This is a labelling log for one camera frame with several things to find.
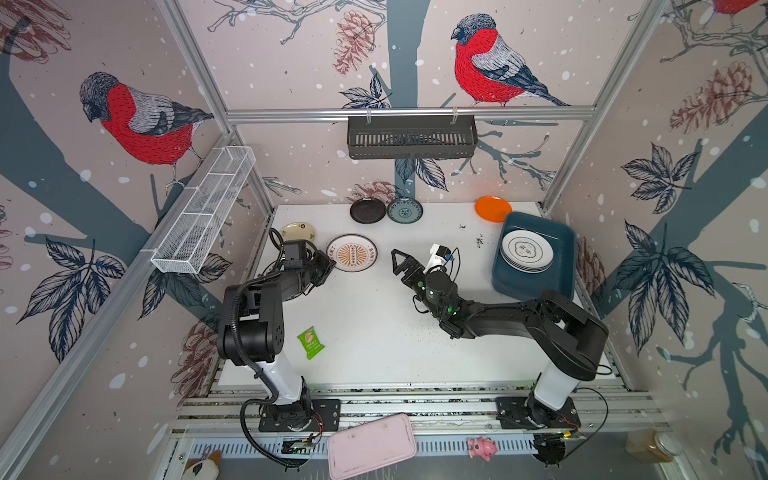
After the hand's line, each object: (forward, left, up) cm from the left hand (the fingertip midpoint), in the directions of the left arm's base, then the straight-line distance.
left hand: (336, 258), depth 96 cm
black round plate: (+33, -8, -11) cm, 35 cm away
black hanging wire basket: (+38, -26, +22) cm, 51 cm away
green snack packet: (-25, +6, -7) cm, 27 cm away
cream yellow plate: (+19, +18, -8) cm, 28 cm away
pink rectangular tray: (-50, -13, -5) cm, 52 cm away
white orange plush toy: (-53, +24, -6) cm, 59 cm away
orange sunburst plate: (+6, -4, -5) cm, 9 cm away
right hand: (-8, -19, +10) cm, 23 cm away
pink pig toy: (-50, -39, -5) cm, 63 cm away
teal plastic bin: (-4, -75, -7) cm, 75 cm away
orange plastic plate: (+28, -59, -6) cm, 66 cm away
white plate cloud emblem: (+6, -66, -5) cm, 67 cm away
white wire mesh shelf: (-12, +33, +22) cm, 41 cm away
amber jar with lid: (-51, -74, +1) cm, 89 cm away
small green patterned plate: (+28, -24, -7) cm, 38 cm away
